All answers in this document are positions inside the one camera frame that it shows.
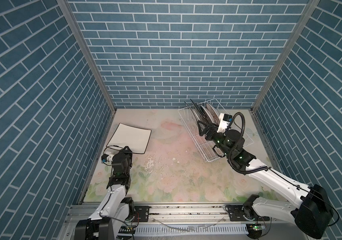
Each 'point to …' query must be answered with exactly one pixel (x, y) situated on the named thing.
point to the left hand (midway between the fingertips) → (130, 144)
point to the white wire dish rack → (210, 151)
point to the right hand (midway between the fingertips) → (202, 121)
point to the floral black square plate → (202, 114)
